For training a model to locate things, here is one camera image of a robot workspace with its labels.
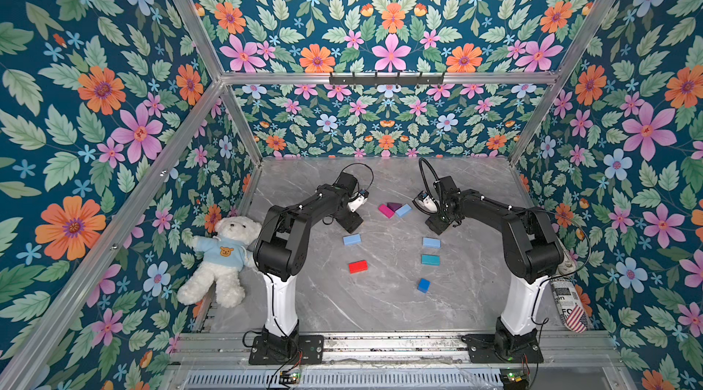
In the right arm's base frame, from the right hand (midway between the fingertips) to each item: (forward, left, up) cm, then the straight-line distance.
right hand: (441, 216), depth 100 cm
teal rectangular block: (-16, +5, -2) cm, 17 cm away
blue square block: (-25, +9, -2) cm, 26 cm away
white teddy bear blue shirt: (-22, +71, +8) cm, 75 cm away
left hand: (-2, +34, +1) cm, 34 cm away
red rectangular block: (-20, +30, -2) cm, 36 cm away
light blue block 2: (-10, +32, 0) cm, 34 cm away
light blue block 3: (-10, +5, -2) cm, 11 cm away
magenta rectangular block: (+1, +20, 0) cm, 20 cm away
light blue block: (+2, +14, +1) cm, 14 cm away
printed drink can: (-30, -33, +1) cm, 45 cm away
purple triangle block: (+3, +18, +2) cm, 18 cm away
